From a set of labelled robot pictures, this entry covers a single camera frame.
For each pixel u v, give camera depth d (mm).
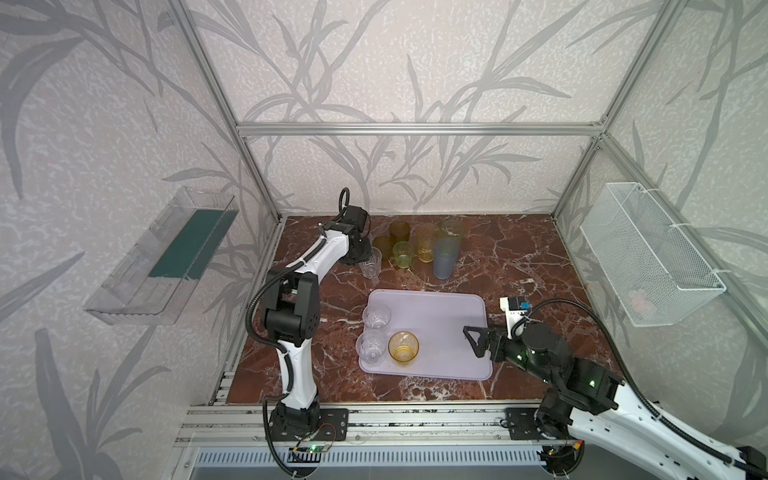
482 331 640
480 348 648
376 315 872
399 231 1079
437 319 979
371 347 862
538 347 523
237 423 753
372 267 1050
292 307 525
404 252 1050
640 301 733
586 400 502
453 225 995
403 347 850
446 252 997
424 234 1014
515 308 632
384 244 1029
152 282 635
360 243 890
